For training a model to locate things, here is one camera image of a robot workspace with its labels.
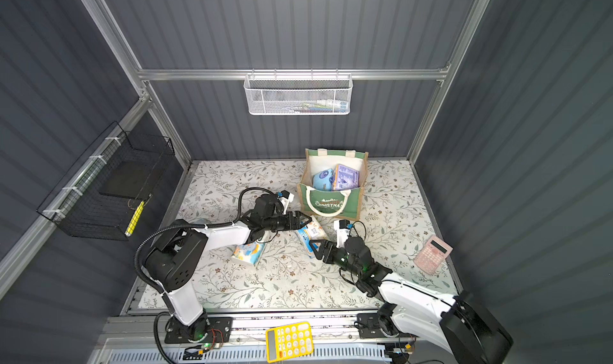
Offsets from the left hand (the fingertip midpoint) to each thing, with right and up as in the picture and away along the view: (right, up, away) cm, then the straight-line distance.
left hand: (310, 224), depth 87 cm
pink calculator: (+46, -12, +1) cm, 47 cm away
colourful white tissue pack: (-22, -10, -3) cm, 24 cm away
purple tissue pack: (+13, +17, +4) cm, 22 cm away
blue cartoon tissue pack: (+5, +16, +11) cm, 21 cm away
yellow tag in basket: (-51, +5, -19) cm, 55 cm away
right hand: (+3, -5, -8) cm, 9 cm away
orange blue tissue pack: (+1, -3, +2) cm, 3 cm away
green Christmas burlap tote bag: (+12, +8, -2) cm, 15 cm away
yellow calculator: (-6, -32, -17) cm, 37 cm away
